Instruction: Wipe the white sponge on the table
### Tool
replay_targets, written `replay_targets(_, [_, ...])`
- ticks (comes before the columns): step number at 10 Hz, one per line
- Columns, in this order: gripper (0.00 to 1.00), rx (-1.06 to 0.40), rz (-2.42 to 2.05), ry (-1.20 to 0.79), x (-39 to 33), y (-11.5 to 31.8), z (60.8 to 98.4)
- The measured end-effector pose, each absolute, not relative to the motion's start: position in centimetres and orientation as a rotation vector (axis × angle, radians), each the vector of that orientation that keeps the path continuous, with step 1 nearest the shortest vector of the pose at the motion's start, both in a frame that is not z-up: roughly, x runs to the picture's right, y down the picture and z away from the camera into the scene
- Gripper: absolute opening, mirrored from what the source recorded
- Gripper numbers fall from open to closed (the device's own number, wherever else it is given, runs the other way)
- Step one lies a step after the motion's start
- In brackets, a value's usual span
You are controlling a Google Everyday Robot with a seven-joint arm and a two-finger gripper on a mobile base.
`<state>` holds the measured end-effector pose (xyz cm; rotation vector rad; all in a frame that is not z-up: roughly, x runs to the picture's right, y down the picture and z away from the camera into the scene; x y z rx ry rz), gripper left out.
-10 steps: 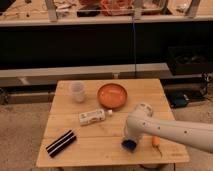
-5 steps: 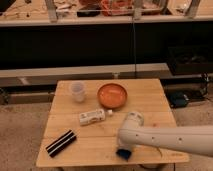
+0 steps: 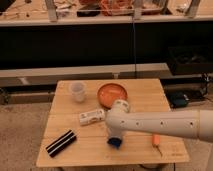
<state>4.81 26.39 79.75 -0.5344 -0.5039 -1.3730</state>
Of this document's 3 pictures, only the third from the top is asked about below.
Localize black device on floor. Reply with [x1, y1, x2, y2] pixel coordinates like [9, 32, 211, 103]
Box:
[168, 92, 188, 108]

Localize wooden table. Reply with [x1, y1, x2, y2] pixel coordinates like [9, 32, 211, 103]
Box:
[37, 80, 189, 167]

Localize orange plate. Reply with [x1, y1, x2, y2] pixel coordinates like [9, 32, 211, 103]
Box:
[97, 83, 128, 108]

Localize clear plastic cup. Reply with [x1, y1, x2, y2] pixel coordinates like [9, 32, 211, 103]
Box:
[69, 81, 86, 103]

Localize black white striped block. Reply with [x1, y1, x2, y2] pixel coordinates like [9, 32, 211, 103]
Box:
[46, 130, 77, 157]

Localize black box on right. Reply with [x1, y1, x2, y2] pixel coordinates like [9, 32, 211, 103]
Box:
[166, 45, 213, 75]

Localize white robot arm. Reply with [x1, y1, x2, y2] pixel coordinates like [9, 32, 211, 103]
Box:
[105, 100, 213, 148]

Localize black vertical cable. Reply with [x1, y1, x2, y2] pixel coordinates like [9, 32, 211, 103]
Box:
[131, 18, 138, 80]

